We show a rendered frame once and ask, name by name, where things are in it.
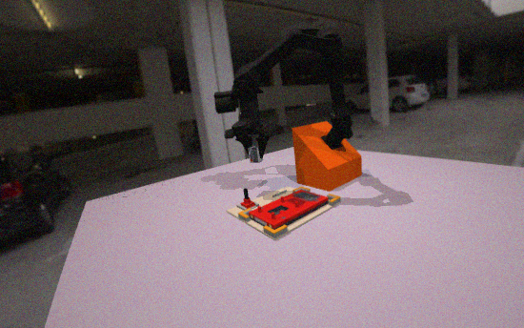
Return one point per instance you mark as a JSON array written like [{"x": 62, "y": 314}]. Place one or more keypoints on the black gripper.
[{"x": 264, "y": 133}]

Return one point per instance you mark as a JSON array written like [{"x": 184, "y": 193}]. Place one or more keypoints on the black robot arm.
[{"x": 328, "y": 43}]

